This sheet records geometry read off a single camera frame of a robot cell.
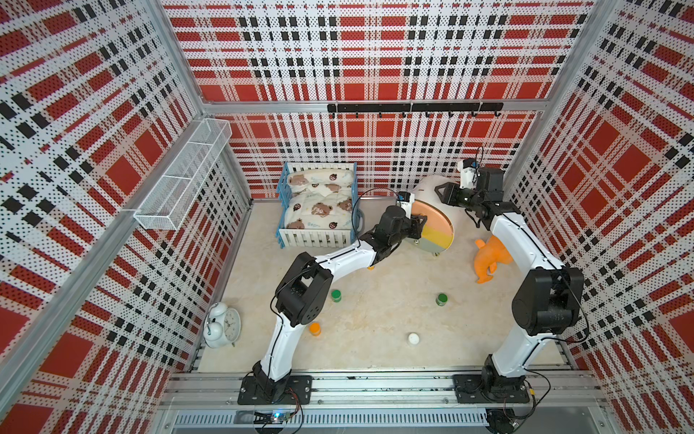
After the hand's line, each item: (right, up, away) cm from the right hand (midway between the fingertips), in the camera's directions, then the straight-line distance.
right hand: (443, 186), depth 87 cm
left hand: (-5, -10, +1) cm, 11 cm away
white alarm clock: (-66, -41, -12) cm, 79 cm away
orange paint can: (-41, -45, -4) cm, 62 cm away
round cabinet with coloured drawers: (-2, -15, -1) cm, 15 cm away
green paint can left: (-35, -37, +3) cm, 51 cm away
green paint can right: (0, -38, +2) cm, 38 cm away
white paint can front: (-11, -47, -7) cm, 49 cm away
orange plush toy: (+17, -24, +6) cm, 30 cm away
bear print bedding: (-44, -2, +22) cm, 50 cm away
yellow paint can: (-24, -24, -18) cm, 39 cm away
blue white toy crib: (-51, -18, +15) cm, 56 cm away
